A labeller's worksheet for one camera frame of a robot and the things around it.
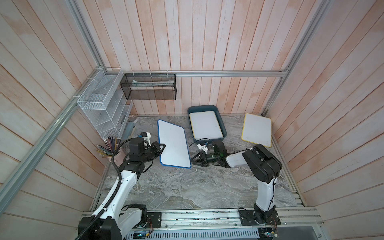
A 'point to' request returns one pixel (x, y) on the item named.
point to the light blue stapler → (128, 130)
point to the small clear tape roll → (132, 118)
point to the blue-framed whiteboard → (175, 153)
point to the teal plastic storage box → (198, 108)
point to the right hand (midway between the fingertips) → (192, 162)
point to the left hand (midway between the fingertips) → (166, 146)
